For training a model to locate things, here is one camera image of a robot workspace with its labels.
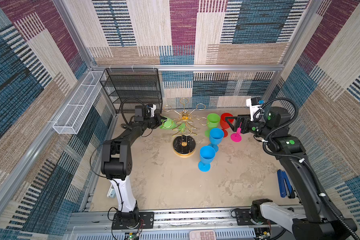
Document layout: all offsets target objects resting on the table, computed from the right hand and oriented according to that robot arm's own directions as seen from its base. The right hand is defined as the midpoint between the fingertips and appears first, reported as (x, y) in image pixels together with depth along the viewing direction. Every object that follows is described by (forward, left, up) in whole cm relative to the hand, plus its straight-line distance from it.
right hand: (232, 119), depth 68 cm
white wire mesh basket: (+17, +90, -16) cm, 93 cm away
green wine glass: (+20, +2, -24) cm, 32 cm away
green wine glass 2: (+15, +30, -19) cm, 39 cm away
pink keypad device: (-40, +12, -33) cm, 53 cm away
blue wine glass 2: (-3, +9, -25) cm, 26 cm away
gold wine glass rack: (+8, +22, -33) cm, 40 cm away
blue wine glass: (+9, +2, -26) cm, 27 cm away
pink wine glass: (+13, -14, -33) cm, 38 cm away
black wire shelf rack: (+47, +51, -13) cm, 70 cm away
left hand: (+19, +31, -17) cm, 40 cm away
